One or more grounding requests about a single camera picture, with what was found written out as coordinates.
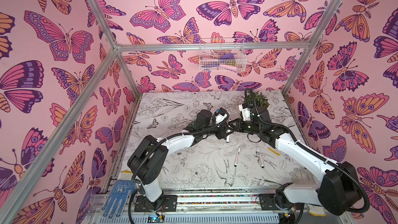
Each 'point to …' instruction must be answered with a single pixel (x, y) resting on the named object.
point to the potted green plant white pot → (258, 103)
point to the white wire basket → (222, 55)
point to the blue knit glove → (121, 192)
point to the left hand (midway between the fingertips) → (233, 128)
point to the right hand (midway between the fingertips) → (229, 121)
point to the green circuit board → (154, 219)
